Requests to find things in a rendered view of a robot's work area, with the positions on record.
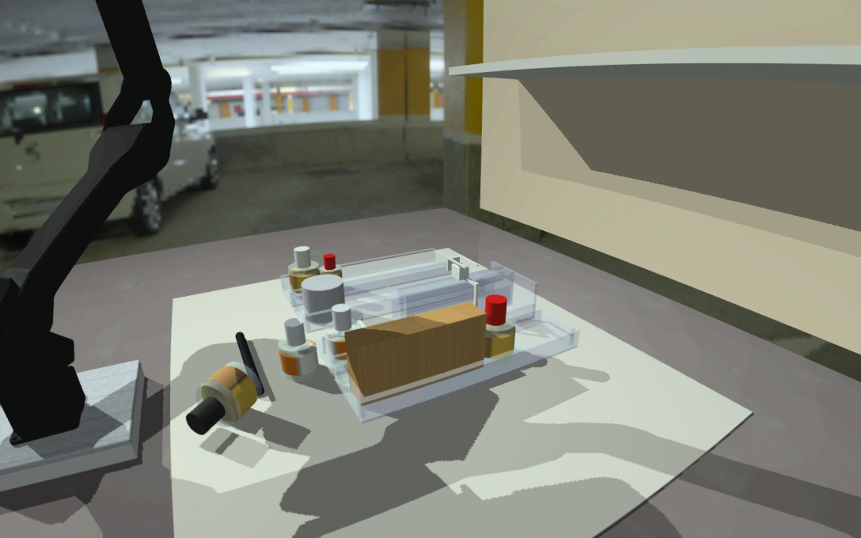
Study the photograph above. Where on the wooden block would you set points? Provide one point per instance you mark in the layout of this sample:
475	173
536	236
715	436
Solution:
455	337
386	355

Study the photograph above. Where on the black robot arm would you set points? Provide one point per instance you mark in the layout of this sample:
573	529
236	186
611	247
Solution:
40	392

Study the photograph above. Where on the grey cylinder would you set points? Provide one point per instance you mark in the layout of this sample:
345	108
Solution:
321	292

